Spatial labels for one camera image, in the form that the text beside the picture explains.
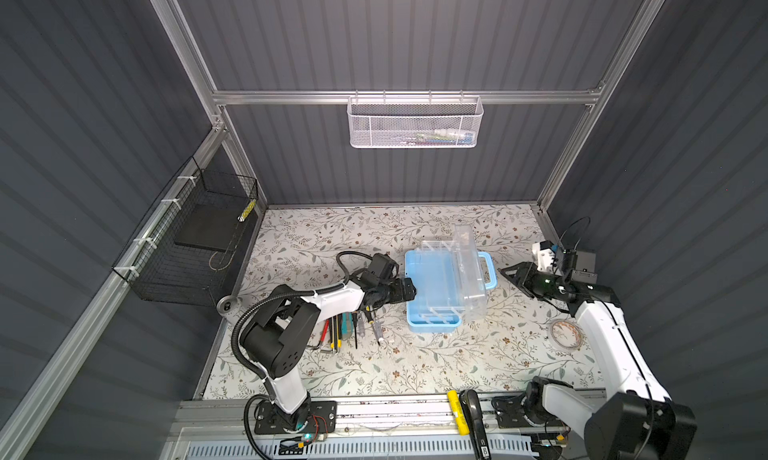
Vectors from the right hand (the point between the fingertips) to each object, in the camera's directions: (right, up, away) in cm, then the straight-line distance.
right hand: (511, 275), depth 80 cm
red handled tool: (-52, -19, +8) cm, 56 cm away
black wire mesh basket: (-82, +8, -7) cm, 83 cm away
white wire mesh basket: (-23, +59, +44) cm, 77 cm away
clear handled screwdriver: (-37, -17, +9) cm, 41 cm away
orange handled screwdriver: (-44, -14, +9) cm, 47 cm away
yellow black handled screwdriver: (-39, -14, +11) cm, 43 cm away
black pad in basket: (-77, +13, -7) cm, 78 cm away
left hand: (-28, -7, +12) cm, 31 cm away
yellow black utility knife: (-49, -18, +7) cm, 52 cm away
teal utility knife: (-46, -16, +8) cm, 49 cm away
